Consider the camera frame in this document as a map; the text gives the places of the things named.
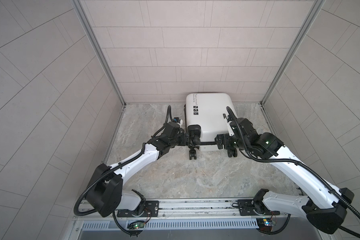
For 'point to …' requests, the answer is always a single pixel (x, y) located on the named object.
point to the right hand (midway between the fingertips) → (220, 139)
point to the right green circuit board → (264, 221)
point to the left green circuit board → (136, 225)
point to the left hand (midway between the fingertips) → (191, 135)
